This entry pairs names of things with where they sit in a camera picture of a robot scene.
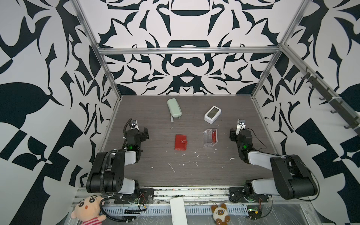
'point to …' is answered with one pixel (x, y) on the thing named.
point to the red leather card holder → (180, 142)
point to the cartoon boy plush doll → (87, 210)
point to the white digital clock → (212, 114)
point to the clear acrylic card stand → (210, 137)
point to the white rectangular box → (178, 211)
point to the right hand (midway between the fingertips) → (238, 126)
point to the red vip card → (214, 136)
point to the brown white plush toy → (220, 213)
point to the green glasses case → (174, 108)
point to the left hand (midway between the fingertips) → (135, 127)
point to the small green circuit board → (254, 213)
